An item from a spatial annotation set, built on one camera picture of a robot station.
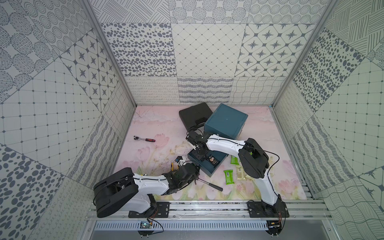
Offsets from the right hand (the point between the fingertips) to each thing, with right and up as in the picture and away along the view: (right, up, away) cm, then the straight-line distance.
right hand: (202, 154), depth 93 cm
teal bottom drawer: (+2, -6, -5) cm, 8 cm away
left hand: (+1, -4, -10) cm, 11 cm away
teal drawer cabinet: (+14, +21, -9) cm, 27 cm away
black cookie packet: (+6, -3, -3) cm, 8 cm away
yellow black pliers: (-18, -6, -5) cm, 20 cm away
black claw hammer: (+7, -16, -11) cm, 20 cm away
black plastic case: (-5, +24, +15) cm, 29 cm away
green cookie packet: (+16, -10, -7) cm, 20 cm away
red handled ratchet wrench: (-45, +9, +8) cm, 47 cm away
